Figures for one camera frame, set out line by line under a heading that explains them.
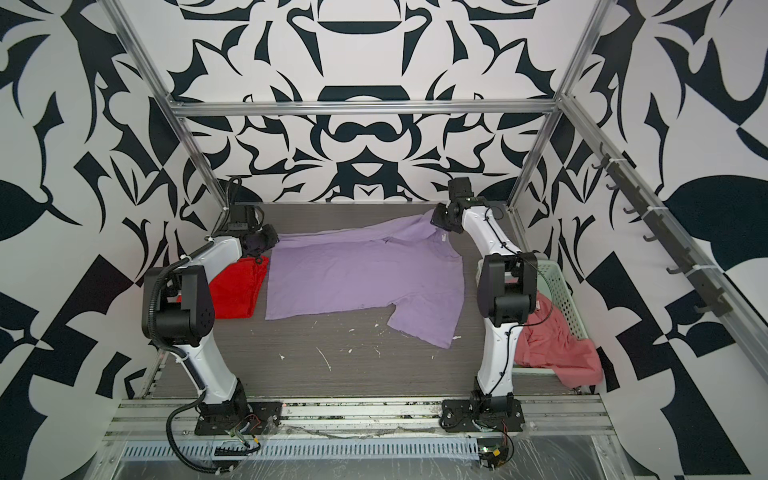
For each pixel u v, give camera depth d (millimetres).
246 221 778
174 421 658
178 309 503
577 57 811
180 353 527
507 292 541
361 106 923
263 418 741
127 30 755
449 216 754
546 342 830
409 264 1029
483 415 664
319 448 712
